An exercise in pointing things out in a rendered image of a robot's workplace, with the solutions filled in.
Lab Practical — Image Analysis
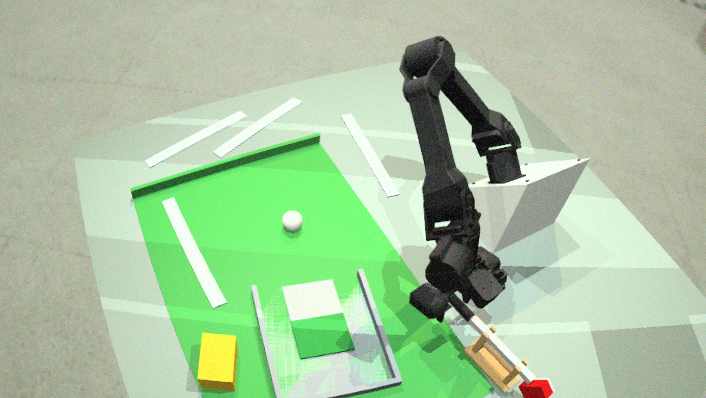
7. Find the yellow rectangular block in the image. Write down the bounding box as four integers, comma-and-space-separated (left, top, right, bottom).
197, 333, 238, 391

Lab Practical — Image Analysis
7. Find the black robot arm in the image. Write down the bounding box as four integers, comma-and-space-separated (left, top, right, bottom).
399, 36, 526, 309

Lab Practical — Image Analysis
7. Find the green flat mat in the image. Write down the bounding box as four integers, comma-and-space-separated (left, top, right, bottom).
133, 144, 494, 398

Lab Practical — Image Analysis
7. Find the white flat bar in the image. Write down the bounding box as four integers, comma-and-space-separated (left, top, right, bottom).
213, 97, 302, 159
145, 111, 247, 168
341, 114, 400, 197
162, 197, 227, 308

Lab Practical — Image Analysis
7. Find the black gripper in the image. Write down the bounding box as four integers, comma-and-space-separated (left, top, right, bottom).
409, 246, 501, 323

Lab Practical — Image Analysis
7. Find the white ball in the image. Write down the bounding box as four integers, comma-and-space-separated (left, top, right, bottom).
282, 210, 302, 231

